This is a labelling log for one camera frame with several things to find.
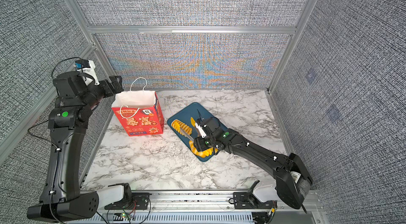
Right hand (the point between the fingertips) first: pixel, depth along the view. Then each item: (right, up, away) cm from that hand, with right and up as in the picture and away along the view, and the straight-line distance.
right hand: (198, 138), depth 80 cm
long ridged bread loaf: (-8, +3, +14) cm, 17 cm away
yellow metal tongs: (+3, -10, +6) cm, 12 cm away
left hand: (-34, +29, -16) cm, 47 cm away
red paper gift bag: (-28, +14, -3) cm, 32 cm away
